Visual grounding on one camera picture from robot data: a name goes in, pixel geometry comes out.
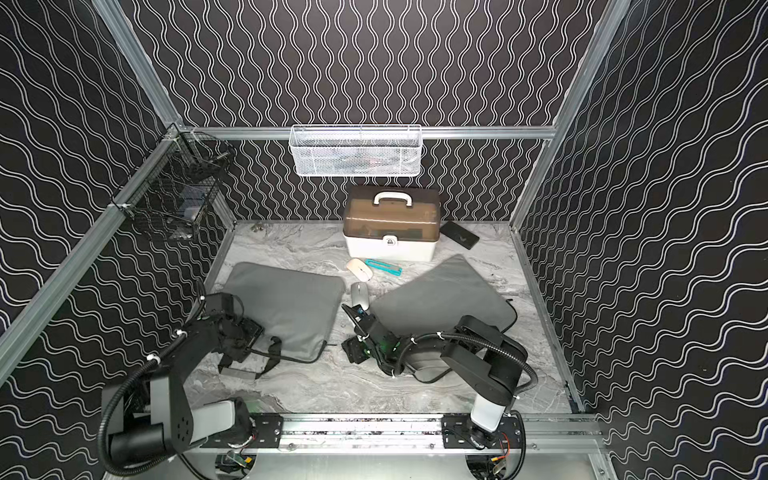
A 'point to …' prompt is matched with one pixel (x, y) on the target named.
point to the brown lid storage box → (392, 223)
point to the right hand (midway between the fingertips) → (352, 340)
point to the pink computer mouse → (360, 269)
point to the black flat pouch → (459, 235)
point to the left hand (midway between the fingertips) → (256, 333)
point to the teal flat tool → (384, 266)
